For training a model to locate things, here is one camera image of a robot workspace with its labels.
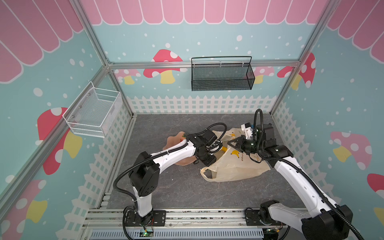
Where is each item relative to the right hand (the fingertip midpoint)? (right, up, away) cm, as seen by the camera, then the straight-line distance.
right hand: (227, 142), depth 74 cm
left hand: (-8, -13, +9) cm, 18 cm away
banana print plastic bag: (+2, -11, 0) cm, 11 cm away
